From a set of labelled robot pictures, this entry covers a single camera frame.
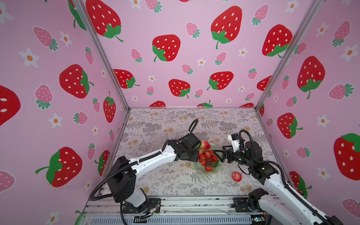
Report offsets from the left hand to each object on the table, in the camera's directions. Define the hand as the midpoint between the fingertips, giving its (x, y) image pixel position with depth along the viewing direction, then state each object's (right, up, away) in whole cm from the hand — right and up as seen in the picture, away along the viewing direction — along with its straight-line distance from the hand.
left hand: (196, 156), depth 81 cm
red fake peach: (+7, +5, +8) cm, 11 cm away
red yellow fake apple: (+24, -12, -1) cm, 26 cm away
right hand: (+12, +5, -5) cm, 14 cm away
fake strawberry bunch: (+7, -2, +3) cm, 8 cm away
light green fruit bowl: (+2, -9, +6) cm, 11 cm away
